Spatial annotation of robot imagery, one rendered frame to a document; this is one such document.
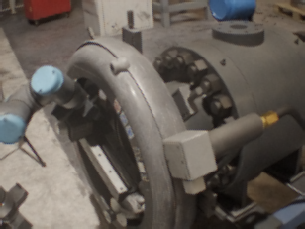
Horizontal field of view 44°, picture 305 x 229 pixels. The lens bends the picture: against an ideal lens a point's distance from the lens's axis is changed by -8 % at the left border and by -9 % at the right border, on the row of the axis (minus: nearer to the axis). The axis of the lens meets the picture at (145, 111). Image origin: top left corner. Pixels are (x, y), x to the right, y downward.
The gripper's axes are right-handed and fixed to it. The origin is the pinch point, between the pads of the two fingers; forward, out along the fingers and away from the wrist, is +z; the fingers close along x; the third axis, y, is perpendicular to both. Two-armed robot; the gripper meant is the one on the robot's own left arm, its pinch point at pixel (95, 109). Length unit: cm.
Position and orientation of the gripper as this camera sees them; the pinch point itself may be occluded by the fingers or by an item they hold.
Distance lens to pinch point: 146.9
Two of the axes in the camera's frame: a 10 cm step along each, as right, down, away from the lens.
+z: 3.6, 2.6, 8.9
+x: -6.5, -6.1, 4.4
